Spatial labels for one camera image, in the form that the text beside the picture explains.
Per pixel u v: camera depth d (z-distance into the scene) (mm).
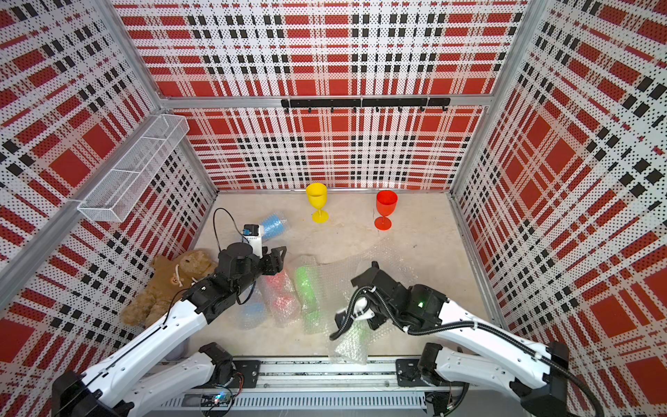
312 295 819
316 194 1014
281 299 802
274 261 678
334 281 887
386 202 964
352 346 718
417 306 477
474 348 441
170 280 842
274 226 1006
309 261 902
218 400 693
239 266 567
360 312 585
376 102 887
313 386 733
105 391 392
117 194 703
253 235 651
